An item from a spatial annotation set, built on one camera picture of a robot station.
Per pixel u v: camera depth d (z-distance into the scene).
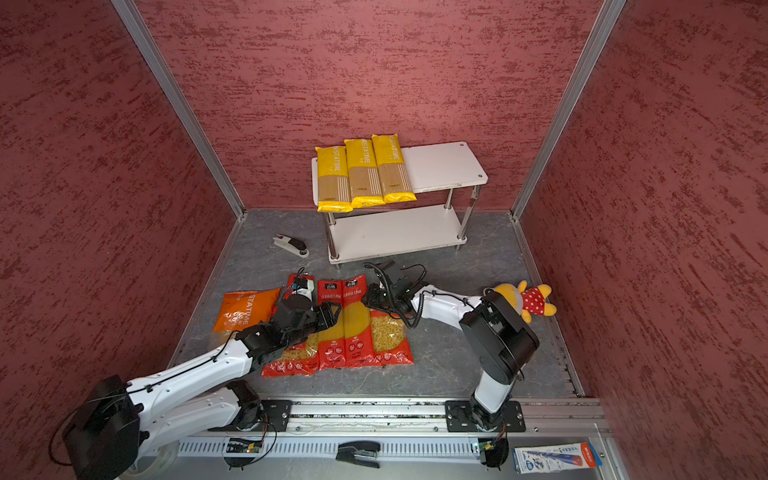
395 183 0.78
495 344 0.50
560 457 0.68
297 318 0.63
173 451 0.69
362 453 0.68
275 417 0.74
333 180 0.78
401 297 0.70
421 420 0.75
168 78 0.82
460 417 0.74
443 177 0.83
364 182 0.78
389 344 0.83
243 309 0.88
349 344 0.83
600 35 0.74
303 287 0.74
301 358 0.80
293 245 1.05
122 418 0.40
